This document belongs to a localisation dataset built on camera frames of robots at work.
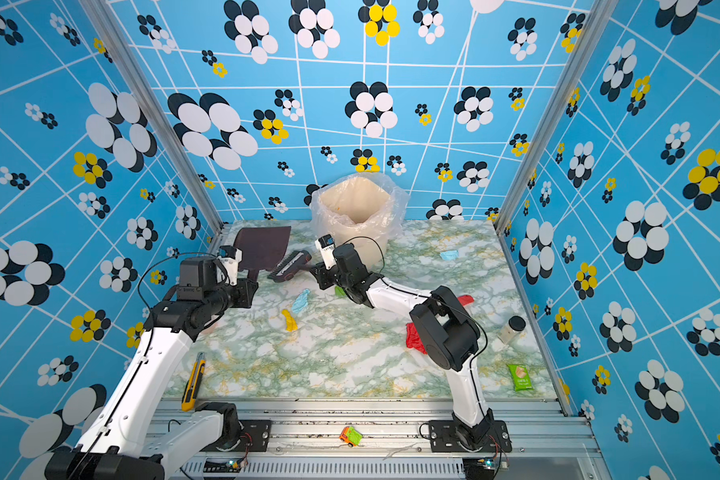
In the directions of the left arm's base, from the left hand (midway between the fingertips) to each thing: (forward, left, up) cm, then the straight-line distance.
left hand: (253, 282), depth 78 cm
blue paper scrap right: (+25, -61, -20) cm, 69 cm away
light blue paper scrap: (+7, -8, -22) cm, 24 cm away
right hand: (+11, -14, -8) cm, 19 cm away
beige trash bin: (+36, -27, -7) cm, 45 cm away
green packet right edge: (-17, -73, -21) cm, 78 cm away
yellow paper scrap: (-1, -6, -22) cm, 22 cm away
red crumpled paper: (-6, -44, -21) cm, 49 cm away
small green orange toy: (-32, -26, -20) cm, 46 cm away
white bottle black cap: (-7, -71, -12) cm, 72 cm away
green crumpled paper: (+1, -22, -6) cm, 23 cm away
